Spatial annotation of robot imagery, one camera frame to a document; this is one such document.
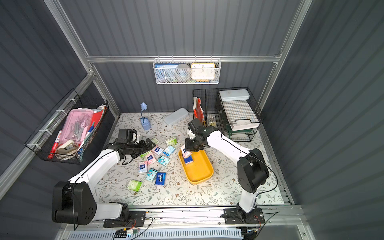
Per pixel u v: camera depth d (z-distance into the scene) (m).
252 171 0.47
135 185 0.82
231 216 0.73
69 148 0.64
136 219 0.74
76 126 0.72
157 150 0.96
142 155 0.94
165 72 0.84
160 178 0.84
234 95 0.99
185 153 0.83
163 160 0.91
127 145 0.66
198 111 1.19
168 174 0.89
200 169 0.91
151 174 0.86
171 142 0.99
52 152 0.63
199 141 0.62
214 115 1.20
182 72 0.91
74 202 0.41
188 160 0.91
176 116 1.17
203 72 0.89
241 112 0.94
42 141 0.61
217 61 0.89
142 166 0.89
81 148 0.64
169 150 0.96
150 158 0.93
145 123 1.05
